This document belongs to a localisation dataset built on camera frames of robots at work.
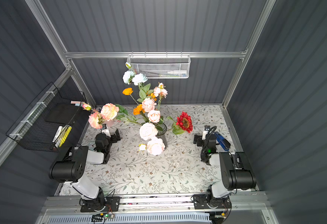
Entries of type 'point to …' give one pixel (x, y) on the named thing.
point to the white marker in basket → (57, 133)
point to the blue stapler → (225, 144)
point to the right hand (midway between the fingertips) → (205, 134)
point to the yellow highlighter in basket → (65, 136)
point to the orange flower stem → (138, 108)
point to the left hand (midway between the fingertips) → (109, 130)
